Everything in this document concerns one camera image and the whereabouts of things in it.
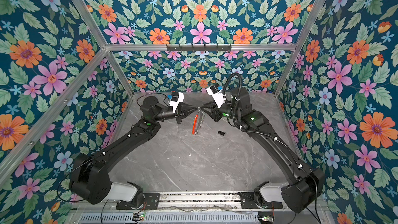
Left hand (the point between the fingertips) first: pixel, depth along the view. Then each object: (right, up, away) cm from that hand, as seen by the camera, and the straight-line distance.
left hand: (197, 105), depth 66 cm
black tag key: (+13, -17, +33) cm, 39 cm away
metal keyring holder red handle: (0, -8, +5) cm, 9 cm away
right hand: (+3, 0, +2) cm, 4 cm away
